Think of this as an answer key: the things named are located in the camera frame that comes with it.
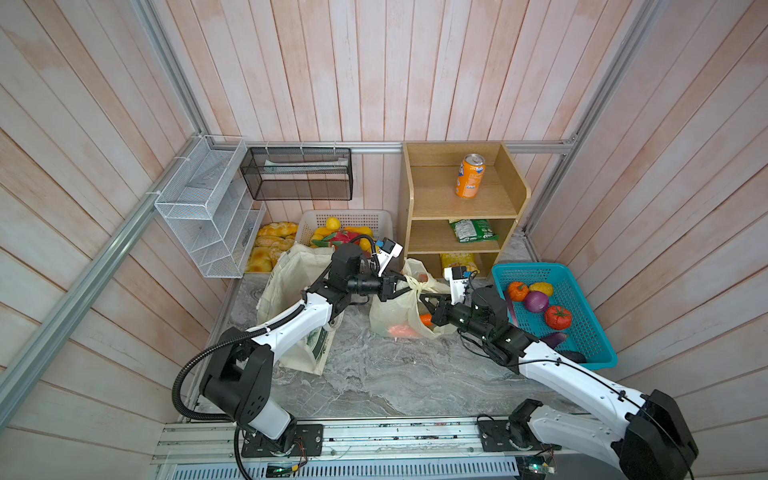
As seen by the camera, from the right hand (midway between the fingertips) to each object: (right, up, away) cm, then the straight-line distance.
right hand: (420, 296), depth 77 cm
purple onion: (+39, -4, +16) cm, 42 cm away
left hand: (-2, +2, -3) cm, 4 cm away
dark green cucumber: (+46, -18, +7) cm, 50 cm away
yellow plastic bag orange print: (-5, -5, +2) cm, 8 cm away
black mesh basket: (-39, +40, +27) cm, 63 cm away
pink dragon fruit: (-26, +17, +30) cm, 43 cm away
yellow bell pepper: (+44, 0, +21) cm, 49 cm away
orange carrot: (-3, -12, +12) cm, 17 cm away
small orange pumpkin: (+35, -1, +19) cm, 40 cm away
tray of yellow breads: (-51, +17, +33) cm, 63 cm away
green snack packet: (+19, +19, +16) cm, 31 cm away
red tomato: (+44, -8, +13) cm, 47 cm away
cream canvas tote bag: (-36, +7, +10) cm, 38 cm away
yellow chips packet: (+15, +9, +30) cm, 35 cm away
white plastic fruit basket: (-11, +25, +38) cm, 47 cm away
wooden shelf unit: (+13, +28, +9) cm, 32 cm away
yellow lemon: (-29, +23, +34) cm, 50 cm away
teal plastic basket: (+50, -13, +9) cm, 52 cm away
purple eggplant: (+42, -14, +11) cm, 46 cm away
